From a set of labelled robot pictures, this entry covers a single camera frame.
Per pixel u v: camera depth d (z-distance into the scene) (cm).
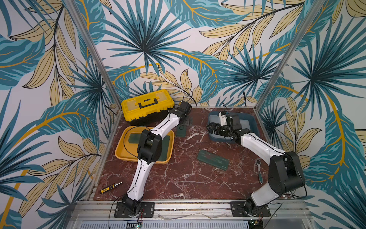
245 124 107
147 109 97
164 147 94
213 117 107
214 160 90
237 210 73
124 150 95
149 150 60
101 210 75
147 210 73
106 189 78
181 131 104
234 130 69
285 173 45
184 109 81
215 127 80
